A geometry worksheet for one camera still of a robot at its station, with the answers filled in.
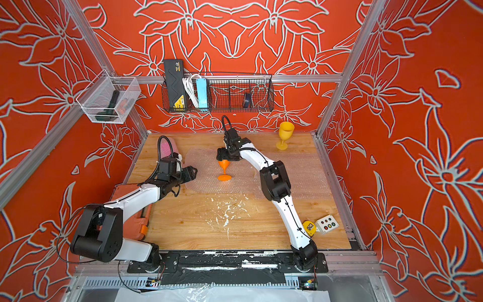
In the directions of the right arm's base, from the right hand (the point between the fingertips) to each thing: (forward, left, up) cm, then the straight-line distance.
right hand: (218, 156), depth 101 cm
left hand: (-12, +11, +3) cm, 16 cm away
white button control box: (-35, -50, -3) cm, 61 cm away
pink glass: (-13, +18, +22) cm, 31 cm away
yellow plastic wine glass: (+12, -37, +9) cm, 40 cm away
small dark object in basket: (+16, -16, +25) cm, 34 cm away
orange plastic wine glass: (-5, -3, -1) cm, 6 cm away
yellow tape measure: (-35, -43, -5) cm, 56 cm away
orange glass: (-10, +1, -5) cm, 11 cm away
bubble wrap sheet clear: (-5, -48, -6) cm, 48 cm away
